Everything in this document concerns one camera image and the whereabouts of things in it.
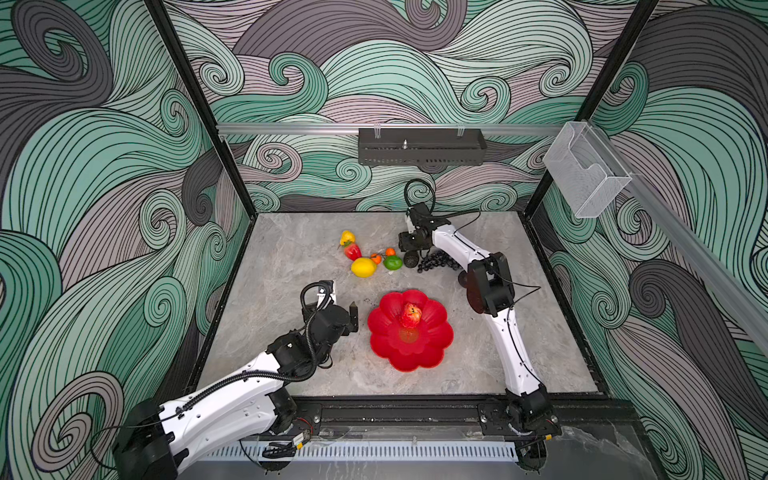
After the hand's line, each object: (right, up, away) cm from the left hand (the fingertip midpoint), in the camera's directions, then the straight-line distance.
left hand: (340, 302), depth 79 cm
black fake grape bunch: (+31, +10, +22) cm, 39 cm away
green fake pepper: (+16, +9, +21) cm, 28 cm away
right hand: (+22, +16, +29) cm, 39 cm away
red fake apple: (+20, -5, +6) cm, 22 cm away
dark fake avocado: (+22, +10, +21) cm, 32 cm away
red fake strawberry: (+1, +13, +24) cm, 28 cm away
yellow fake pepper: (-1, +18, +30) cm, 35 cm away
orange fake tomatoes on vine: (+10, +11, +24) cm, 28 cm away
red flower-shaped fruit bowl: (+20, -10, +8) cm, 24 cm away
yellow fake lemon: (+5, +7, +21) cm, 23 cm away
